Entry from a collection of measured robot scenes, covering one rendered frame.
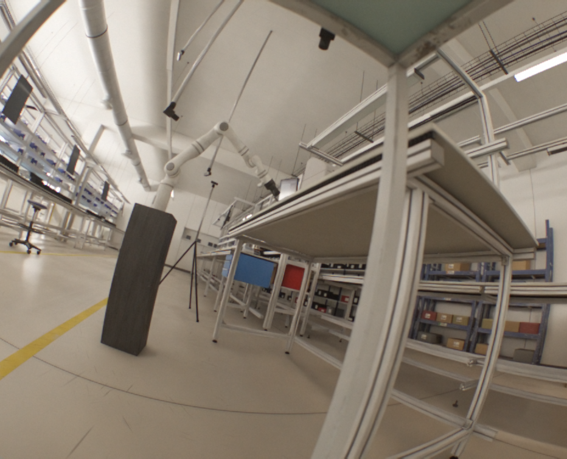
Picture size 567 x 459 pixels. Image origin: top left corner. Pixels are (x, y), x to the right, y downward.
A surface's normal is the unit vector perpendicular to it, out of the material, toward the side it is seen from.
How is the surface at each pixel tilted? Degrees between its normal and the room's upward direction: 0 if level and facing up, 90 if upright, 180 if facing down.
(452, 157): 180
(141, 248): 90
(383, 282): 90
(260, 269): 90
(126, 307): 90
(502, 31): 180
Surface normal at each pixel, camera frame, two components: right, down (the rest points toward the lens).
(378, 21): -0.24, 0.95
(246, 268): 0.39, -0.11
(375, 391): -0.89, -0.30
